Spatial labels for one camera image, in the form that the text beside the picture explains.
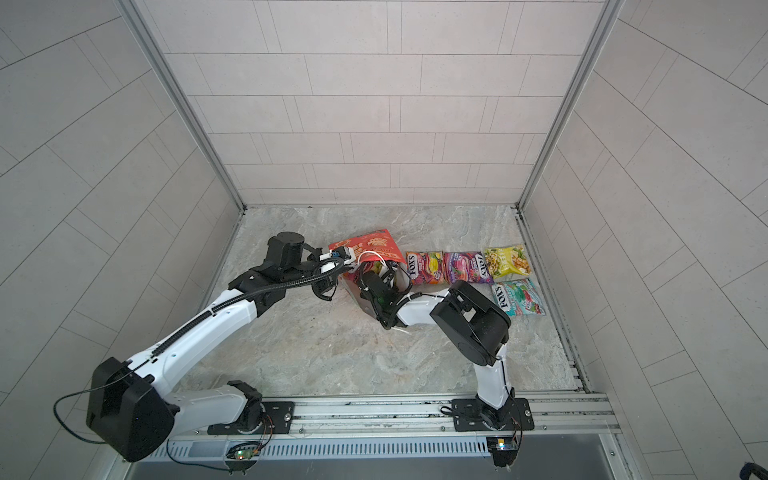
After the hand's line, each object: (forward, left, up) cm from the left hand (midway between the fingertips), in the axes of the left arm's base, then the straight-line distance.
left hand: (355, 261), depth 76 cm
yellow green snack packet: (+11, -46, -17) cm, 51 cm away
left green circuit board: (-40, +23, -18) cm, 49 cm away
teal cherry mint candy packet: (-1, -47, -18) cm, 50 cm away
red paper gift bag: (+7, -5, -3) cm, 9 cm away
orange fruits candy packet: (+10, -20, -18) cm, 29 cm away
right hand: (+5, -1, -20) cm, 21 cm away
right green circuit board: (-38, -36, -21) cm, 56 cm away
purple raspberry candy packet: (+10, -34, -18) cm, 40 cm away
